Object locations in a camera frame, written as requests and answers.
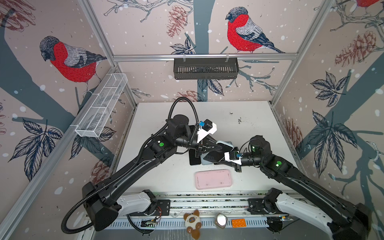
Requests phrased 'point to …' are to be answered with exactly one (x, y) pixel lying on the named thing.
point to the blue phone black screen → (194, 160)
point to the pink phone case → (213, 179)
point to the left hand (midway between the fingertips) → (220, 147)
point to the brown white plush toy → (192, 222)
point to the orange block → (239, 223)
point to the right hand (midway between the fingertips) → (216, 160)
